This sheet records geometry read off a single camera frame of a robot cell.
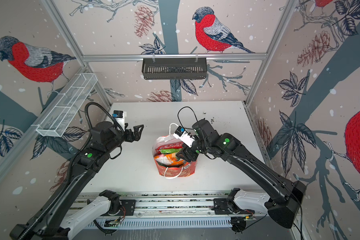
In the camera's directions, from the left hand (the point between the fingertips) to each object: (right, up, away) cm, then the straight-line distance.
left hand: (134, 124), depth 71 cm
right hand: (+22, -12, -3) cm, 25 cm away
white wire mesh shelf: (-40, +3, +3) cm, 41 cm away
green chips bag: (+17, -14, +3) cm, 22 cm away
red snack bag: (+19, -11, +4) cm, 23 cm away
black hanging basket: (+17, +39, +36) cm, 55 cm away
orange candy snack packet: (+18, -16, -2) cm, 24 cm away
